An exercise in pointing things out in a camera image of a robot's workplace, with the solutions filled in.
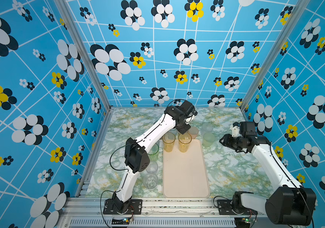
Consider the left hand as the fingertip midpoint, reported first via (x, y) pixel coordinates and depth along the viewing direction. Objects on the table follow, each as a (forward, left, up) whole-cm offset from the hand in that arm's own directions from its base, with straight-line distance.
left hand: (184, 127), depth 85 cm
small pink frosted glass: (+6, -9, -14) cm, 18 cm away
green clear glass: (-15, +18, -6) cm, 24 cm away
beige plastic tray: (-22, 0, -17) cm, 28 cm away
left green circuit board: (-45, +34, -20) cm, 60 cm away
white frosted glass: (+11, -19, -14) cm, 26 cm away
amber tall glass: (-5, +10, -7) cm, 13 cm away
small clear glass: (-18, +19, -17) cm, 32 cm away
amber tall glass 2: (-9, 0, -1) cm, 9 cm away
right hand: (-7, -24, -4) cm, 25 cm away
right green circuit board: (-46, -28, -18) cm, 56 cm away
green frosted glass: (0, -18, -14) cm, 23 cm away
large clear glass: (-26, +20, -18) cm, 38 cm away
